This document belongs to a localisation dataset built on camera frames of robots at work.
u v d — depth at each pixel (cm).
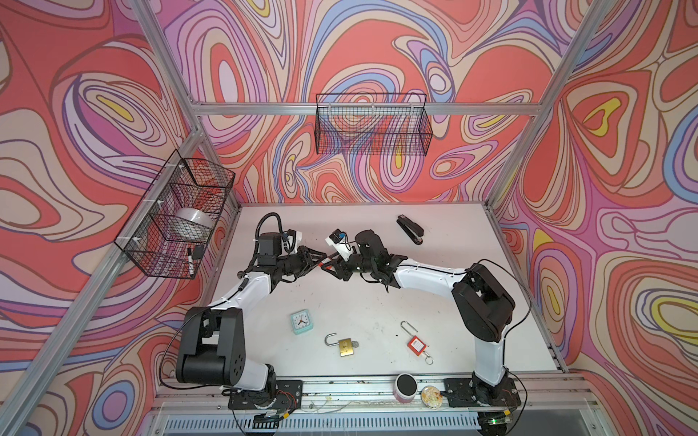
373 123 96
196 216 74
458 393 73
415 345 80
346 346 80
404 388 71
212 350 43
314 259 81
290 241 78
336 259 78
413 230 107
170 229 73
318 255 84
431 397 73
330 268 81
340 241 75
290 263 75
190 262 72
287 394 73
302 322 85
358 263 76
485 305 50
